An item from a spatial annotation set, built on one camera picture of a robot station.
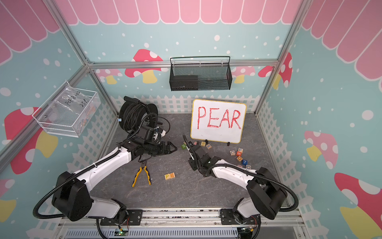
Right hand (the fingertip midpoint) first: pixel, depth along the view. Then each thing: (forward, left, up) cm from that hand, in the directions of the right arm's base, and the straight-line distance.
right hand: (193, 158), depth 88 cm
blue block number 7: (0, -32, -7) cm, 33 cm away
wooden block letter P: (-9, +15, -6) cm, 19 cm away
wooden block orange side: (+3, -30, -7) cm, 30 cm away
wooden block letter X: (+12, -11, -7) cm, 17 cm away
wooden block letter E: (-8, +12, -6) cm, 16 cm away
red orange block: (+7, -30, -7) cm, 31 cm away
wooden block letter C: (+7, -26, -7) cm, 27 cm away
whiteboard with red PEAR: (+23, -16, +7) cm, 29 cm away
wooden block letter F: (+9, -31, -7) cm, 33 cm away
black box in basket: (+36, +5, +28) cm, 45 cm away
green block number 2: (+12, +7, -6) cm, 15 cm away
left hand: (0, +12, +8) cm, 14 cm away
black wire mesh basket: (+45, -5, +28) cm, 53 cm away
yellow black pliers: (-6, +28, -6) cm, 29 cm away
